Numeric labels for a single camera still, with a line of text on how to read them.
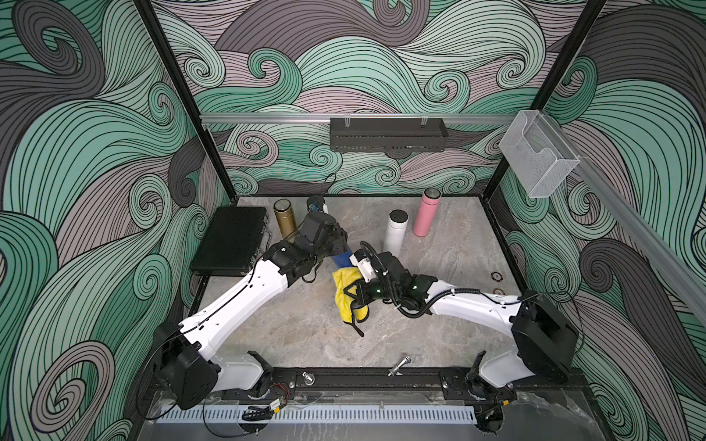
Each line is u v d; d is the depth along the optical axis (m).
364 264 0.73
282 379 0.75
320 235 0.56
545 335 0.42
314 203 0.94
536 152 0.79
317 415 0.70
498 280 0.95
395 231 0.87
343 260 0.77
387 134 0.97
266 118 1.74
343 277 0.76
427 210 0.97
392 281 0.62
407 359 0.76
